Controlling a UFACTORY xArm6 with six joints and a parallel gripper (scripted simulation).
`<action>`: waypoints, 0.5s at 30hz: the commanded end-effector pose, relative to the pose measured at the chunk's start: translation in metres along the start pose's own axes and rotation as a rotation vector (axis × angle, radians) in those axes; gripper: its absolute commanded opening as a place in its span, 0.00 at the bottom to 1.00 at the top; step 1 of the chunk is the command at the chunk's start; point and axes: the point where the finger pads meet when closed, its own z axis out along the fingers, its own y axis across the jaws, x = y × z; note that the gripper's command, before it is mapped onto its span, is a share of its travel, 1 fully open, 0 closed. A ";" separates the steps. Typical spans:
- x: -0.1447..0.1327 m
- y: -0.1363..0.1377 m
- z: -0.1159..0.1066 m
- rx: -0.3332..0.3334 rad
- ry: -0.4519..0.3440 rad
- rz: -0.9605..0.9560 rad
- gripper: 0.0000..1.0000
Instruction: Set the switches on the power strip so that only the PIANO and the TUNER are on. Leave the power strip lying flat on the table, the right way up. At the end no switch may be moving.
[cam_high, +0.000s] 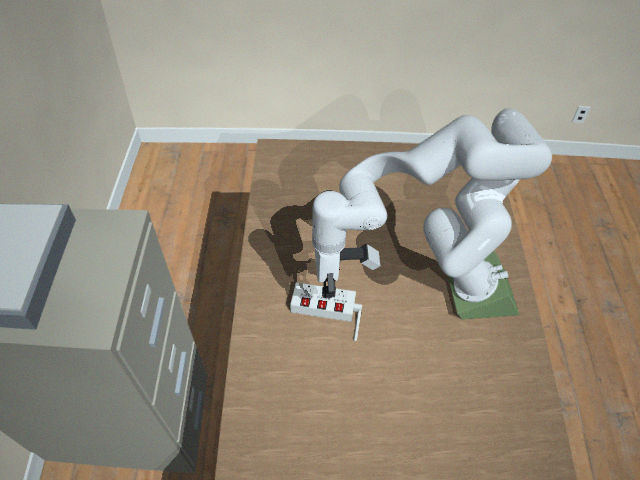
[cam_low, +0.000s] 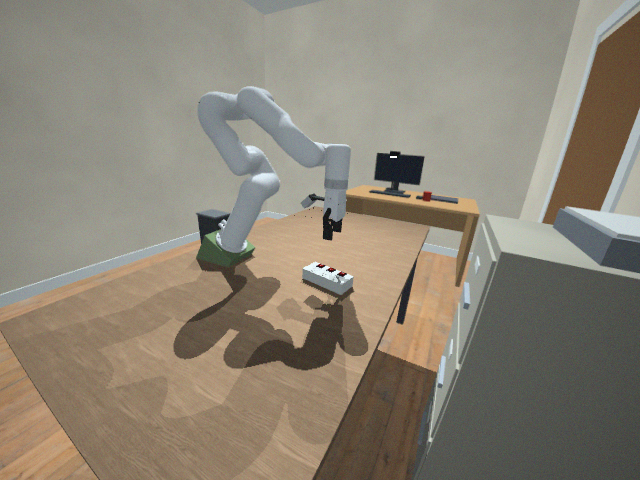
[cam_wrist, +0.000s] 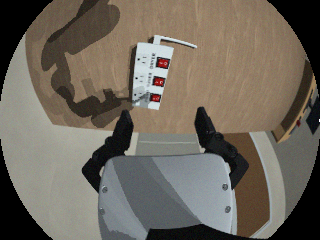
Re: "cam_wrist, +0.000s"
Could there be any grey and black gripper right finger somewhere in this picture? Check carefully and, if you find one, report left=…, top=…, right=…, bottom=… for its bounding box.
left=194, top=107, right=249, bottom=190

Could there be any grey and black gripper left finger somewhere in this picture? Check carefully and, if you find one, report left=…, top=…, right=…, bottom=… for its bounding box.
left=82, top=110, right=134, bottom=193

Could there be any white power strip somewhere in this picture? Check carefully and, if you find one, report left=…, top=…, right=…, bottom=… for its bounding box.
left=132, top=35, right=197, bottom=110

